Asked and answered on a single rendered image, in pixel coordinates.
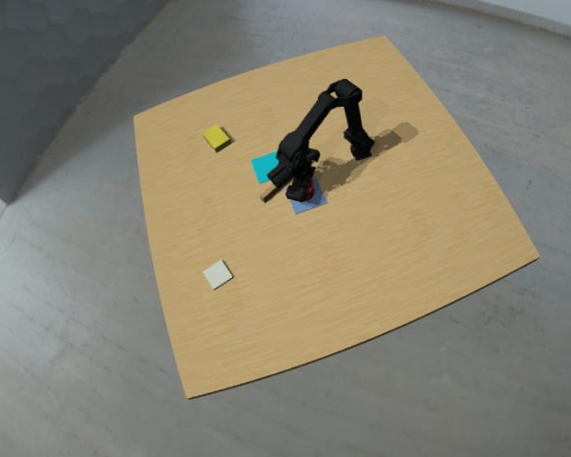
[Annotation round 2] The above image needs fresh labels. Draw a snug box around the olive yellow rectangular block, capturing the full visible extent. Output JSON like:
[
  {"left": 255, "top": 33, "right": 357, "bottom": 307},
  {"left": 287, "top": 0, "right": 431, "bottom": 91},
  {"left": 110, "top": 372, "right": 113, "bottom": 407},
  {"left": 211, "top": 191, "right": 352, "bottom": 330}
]
[{"left": 202, "top": 124, "right": 231, "bottom": 153}]

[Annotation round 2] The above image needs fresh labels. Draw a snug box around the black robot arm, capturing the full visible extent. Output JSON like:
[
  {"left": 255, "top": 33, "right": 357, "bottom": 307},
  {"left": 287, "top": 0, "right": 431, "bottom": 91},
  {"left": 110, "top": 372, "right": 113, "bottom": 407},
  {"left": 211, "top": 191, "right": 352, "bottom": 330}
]
[{"left": 266, "top": 79, "right": 375, "bottom": 188}]

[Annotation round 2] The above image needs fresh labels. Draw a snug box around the grey flat square pad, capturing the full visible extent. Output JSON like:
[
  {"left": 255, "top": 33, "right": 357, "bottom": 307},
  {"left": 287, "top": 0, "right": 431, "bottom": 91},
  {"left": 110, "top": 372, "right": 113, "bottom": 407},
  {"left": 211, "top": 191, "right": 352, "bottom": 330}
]
[{"left": 204, "top": 259, "right": 233, "bottom": 290}]

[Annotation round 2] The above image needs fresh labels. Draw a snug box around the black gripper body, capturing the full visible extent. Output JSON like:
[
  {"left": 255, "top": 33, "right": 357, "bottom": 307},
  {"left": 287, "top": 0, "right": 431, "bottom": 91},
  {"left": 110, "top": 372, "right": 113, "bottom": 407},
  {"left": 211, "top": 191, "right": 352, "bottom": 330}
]
[{"left": 285, "top": 148, "right": 320, "bottom": 202}]

